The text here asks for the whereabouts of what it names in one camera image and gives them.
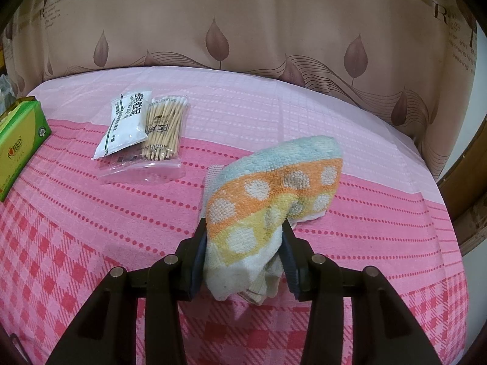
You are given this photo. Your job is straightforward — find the orange polka dot towel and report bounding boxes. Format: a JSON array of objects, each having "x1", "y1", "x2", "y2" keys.
[{"x1": 201, "y1": 136, "x2": 342, "y2": 305}]

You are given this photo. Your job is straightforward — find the pink checkered table cloth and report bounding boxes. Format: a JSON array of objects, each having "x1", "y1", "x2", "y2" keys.
[{"x1": 1, "y1": 68, "x2": 468, "y2": 364}]

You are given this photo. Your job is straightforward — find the brown wooden furniture edge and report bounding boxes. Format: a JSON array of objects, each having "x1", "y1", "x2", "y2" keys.
[{"x1": 438, "y1": 122, "x2": 487, "y2": 256}]

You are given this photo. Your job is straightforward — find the cotton swabs bag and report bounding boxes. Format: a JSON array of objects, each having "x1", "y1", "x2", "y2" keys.
[{"x1": 94, "y1": 96, "x2": 189, "y2": 185}]

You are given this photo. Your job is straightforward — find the white packet in clear bag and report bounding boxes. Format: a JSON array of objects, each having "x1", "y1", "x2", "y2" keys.
[{"x1": 93, "y1": 91, "x2": 152, "y2": 160}]

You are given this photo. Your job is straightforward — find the green tissue box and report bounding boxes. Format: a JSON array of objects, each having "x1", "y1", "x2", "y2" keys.
[{"x1": 0, "y1": 96, "x2": 51, "y2": 202}]

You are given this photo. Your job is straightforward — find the beige leaf print curtain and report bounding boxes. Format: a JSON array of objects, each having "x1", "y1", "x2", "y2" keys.
[{"x1": 1, "y1": 0, "x2": 477, "y2": 177}]

